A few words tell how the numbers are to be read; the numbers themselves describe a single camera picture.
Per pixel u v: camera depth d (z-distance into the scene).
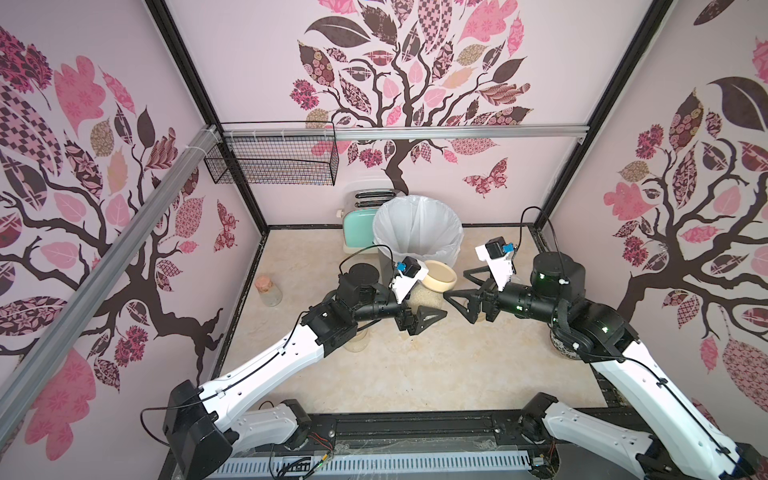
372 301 0.55
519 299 0.51
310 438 0.71
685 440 0.37
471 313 0.52
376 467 0.70
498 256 0.50
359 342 0.83
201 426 0.37
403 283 0.56
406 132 0.93
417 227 0.96
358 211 1.00
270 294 0.97
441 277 0.56
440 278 0.56
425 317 0.57
